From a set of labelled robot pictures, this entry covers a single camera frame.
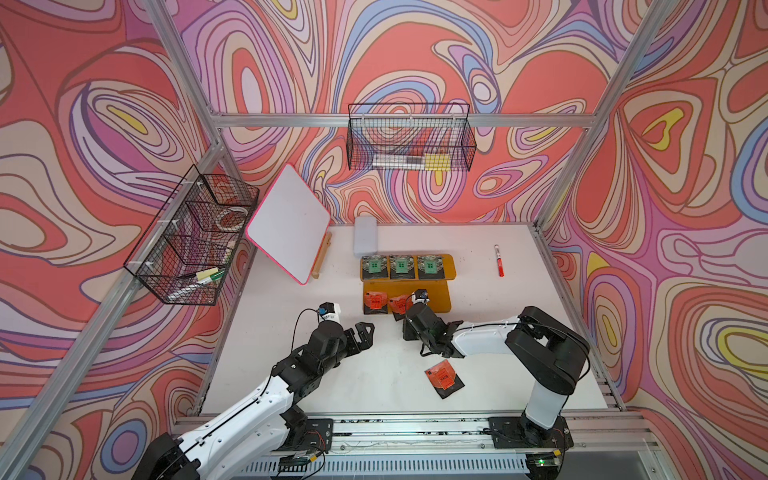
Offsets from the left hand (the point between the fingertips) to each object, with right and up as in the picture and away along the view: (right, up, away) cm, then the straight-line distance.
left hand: (366, 332), depth 81 cm
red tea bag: (+2, +5, +15) cm, 16 cm away
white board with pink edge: (-20, +29, -2) cm, 36 cm away
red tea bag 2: (+10, +4, +15) cm, 18 cm away
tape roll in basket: (-40, +32, +6) cm, 51 cm away
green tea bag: (+2, +18, +8) cm, 20 cm away
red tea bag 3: (+21, -13, +2) cm, 25 cm away
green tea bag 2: (+10, +18, +8) cm, 22 cm away
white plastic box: (-3, +28, +35) cm, 45 cm away
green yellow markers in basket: (-38, +16, -9) cm, 42 cm away
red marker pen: (+47, +17, +26) cm, 57 cm away
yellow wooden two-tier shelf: (+11, +15, +8) cm, 20 cm away
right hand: (+12, -3, +13) cm, 18 cm away
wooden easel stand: (-18, +18, +21) cm, 33 cm away
